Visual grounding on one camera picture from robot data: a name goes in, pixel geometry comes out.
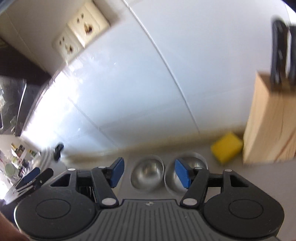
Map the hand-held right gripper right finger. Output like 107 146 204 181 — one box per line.
174 159 250 208

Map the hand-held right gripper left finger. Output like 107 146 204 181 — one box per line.
50 158 125 208

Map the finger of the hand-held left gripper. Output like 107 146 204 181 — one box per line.
14 167 41 189
29 168 54 189

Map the stainless steel bowl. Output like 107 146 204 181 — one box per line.
130 156 165 192
164 152 208 195

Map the white plate small floral rim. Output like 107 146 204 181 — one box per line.
3 183 35 205

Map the person's left forearm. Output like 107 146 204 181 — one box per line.
0 214 29 241

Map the aluminium pressure cooker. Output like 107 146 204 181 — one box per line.
32 142 65 172

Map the yellow sponge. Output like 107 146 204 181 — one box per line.
210 132 244 164

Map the wooden knife block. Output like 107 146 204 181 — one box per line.
243 72 296 165

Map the black range hood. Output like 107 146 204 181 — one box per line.
0 38 51 136

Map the stained white wall socket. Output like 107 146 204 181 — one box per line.
51 25 85 60
67 0 110 46

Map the black riveted knife handle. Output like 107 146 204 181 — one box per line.
270 20 282 85

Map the dark brown knife handle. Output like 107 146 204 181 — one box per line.
280 22 290 84

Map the plain black knife handle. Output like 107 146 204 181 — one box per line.
288 25 296 84

